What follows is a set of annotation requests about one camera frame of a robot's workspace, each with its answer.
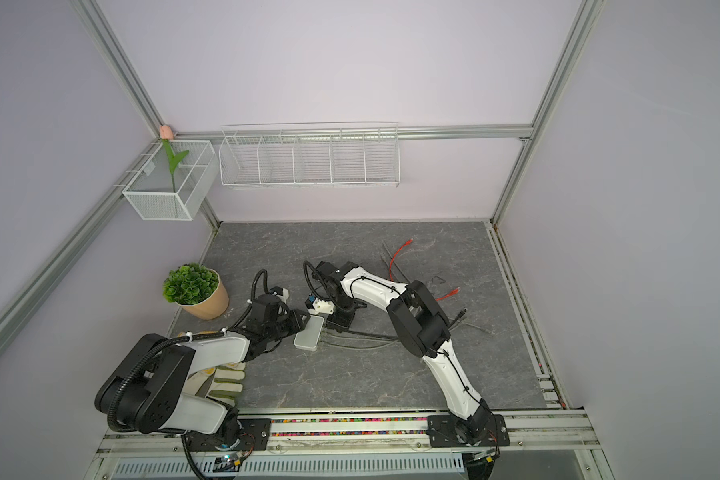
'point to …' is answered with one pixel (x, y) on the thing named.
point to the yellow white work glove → (227, 382)
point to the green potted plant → (198, 289)
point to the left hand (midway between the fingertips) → (309, 320)
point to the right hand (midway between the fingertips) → (342, 327)
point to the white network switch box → (307, 339)
